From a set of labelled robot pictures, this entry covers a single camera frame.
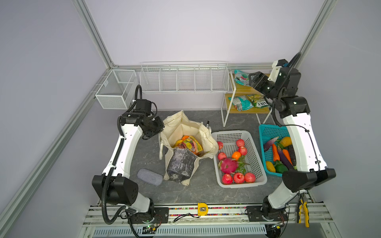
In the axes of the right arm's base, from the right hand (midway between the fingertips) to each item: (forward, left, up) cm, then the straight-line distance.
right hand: (254, 77), depth 67 cm
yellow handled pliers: (-42, -28, -48) cm, 70 cm away
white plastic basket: (-5, +5, -43) cm, 44 cm away
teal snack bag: (+15, -3, -29) cm, 33 cm away
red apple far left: (-9, +12, -43) cm, 46 cm away
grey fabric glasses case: (-29, +53, -44) cm, 75 cm away
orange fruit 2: (-17, +3, -42) cm, 46 cm away
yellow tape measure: (-45, +24, -46) cm, 69 cm away
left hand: (-13, +44, -22) cm, 51 cm away
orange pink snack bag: (-12, +30, -37) cm, 49 cm away
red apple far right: (-8, -1, -43) cm, 44 cm away
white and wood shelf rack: (+10, +7, -29) cm, 31 cm away
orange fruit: (-4, +36, -43) cm, 56 cm away
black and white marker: (+11, +19, -48) cm, 53 cm away
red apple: (-31, +4, -43) cm, 53 cm away
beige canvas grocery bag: (-28, +35, -33) cm, 55 cm away
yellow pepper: (-24, -16, -43) cm, 52 cm away
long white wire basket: (+29, +35, -18) cm, 49 cm away
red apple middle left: (-17, +12, -44) cm, 48 cm away
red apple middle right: (-14, -2, -43) cm, 45 cm away
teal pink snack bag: (+18, 0, -12) cm, 21 cm away
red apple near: (-32, +10, -42) cm, 54 cm away
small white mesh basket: (+17, +80, -21) cm, 84 cm away
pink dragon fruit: (-25, +9, -40) cm, 48 cm away
